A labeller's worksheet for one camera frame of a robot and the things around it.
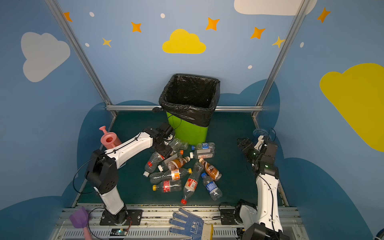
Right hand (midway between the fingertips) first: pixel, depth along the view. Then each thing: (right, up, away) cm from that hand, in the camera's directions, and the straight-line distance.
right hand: (243, 142), depth 79 cm
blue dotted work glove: (-26, -41, -7) cm, 49 cm away
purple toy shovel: (-84, -38, -6) cm, 92 cm away
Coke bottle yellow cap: (-40, -23, 0) cm, 46 cm away
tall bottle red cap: (-28, -22, +2) cm, 35 cm away
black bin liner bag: (-28, +28, +22) cm, 45 cm away
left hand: (-44, -6, +10) cm, 45 cm away
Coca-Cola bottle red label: (-49, -11, +7) cm, 51 cm away
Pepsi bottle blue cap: (-14, -28, +3) cm, 32 cm away
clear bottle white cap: (-37, -2, +12) cm, 39 cm away
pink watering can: (-80, 0, +14) cm, 81 cm away
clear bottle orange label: (-37, -19, +5) cm, 42 cm away
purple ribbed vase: (+11, +5, +7) cm, 15 cm away
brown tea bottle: (-36, -12, +3) cm, 38 cm away
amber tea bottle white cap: (-16, -17, +7) cm, 25 cm away
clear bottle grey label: (-21, -9, +15) cm, 27 cm away
